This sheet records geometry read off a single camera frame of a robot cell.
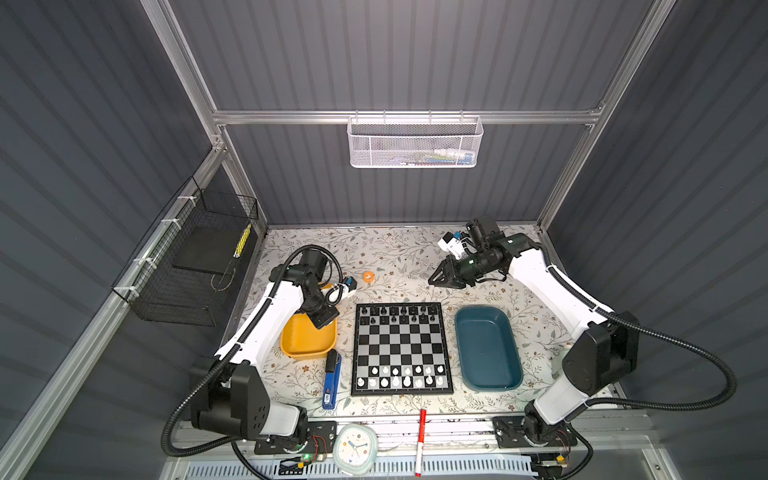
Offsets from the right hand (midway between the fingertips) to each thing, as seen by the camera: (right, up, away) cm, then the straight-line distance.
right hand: (434, 284), depth 78 cm
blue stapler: (-27, -29, 0) cm, 40 cm away
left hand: (-30, -9, +4) cm, 32 cm away
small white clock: (-20, -38, -9) cm, 44 cm away
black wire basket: (-62, +4, -6) cm, 63 cm away
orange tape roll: (-20, 0, +27) cm, 33 cm away
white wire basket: (-2, +50, +33) cm, 61 cm away
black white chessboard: (-9, -20, +9) cm, 23 cm away
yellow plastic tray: (-39, -18, +11) cm, 44 cm away
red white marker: (-4, -39, -6) cm, 39 cm away
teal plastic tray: (+17, -19, +9) cm, 27 cm away
